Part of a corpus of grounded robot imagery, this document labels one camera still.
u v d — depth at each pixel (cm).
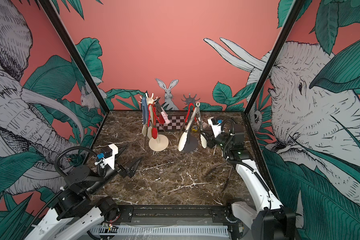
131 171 55
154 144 101
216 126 64
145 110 69
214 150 97
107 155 48
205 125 110
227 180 86
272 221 38
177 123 111
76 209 45
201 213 75
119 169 52
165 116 80
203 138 74
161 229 70
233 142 58
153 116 77
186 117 73
